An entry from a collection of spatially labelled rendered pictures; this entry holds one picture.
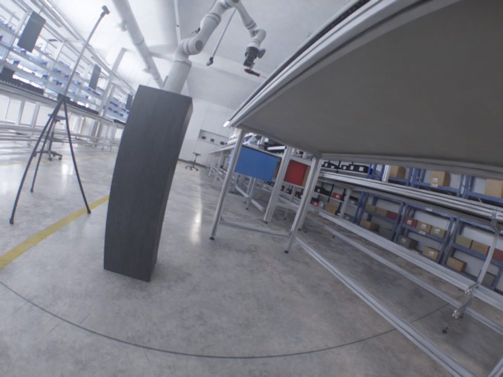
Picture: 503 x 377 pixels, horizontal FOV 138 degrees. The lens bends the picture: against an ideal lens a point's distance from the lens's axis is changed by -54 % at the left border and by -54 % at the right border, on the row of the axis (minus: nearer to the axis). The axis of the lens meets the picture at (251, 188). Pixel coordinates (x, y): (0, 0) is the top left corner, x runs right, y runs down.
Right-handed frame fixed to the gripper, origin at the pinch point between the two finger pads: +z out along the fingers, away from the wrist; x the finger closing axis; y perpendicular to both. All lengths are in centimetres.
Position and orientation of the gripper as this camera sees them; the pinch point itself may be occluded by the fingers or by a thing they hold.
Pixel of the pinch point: (249, 72)
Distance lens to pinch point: 126.0
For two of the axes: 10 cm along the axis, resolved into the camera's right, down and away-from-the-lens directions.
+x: 3.2, -0.4, -9.5
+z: -2.2, 9.7, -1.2
